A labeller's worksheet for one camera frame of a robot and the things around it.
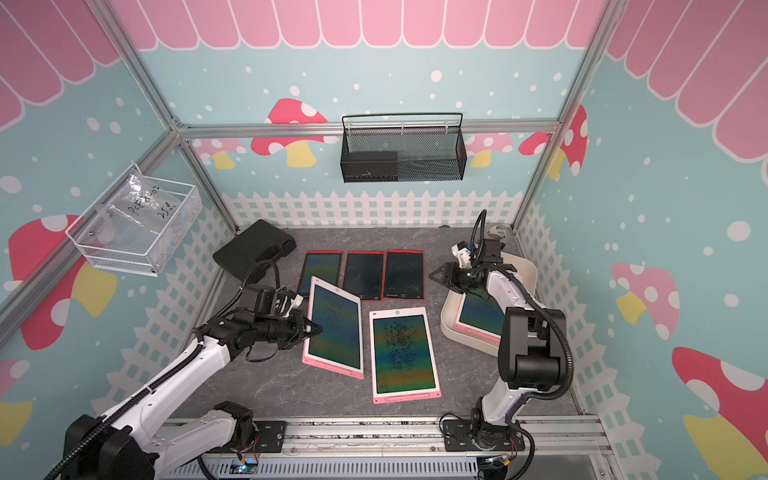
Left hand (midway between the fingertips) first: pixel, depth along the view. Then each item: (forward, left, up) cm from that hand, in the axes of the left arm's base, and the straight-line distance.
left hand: (321, 334), depth 78 cm
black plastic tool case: (+39, +33, -9) cm, 52 cm away
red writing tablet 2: (+29, -22, -13) cm, 39 cm away
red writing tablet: (+29, -8, -14) cm, 33 cm away
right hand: (+20, -31, -1) cm, 37 cm away
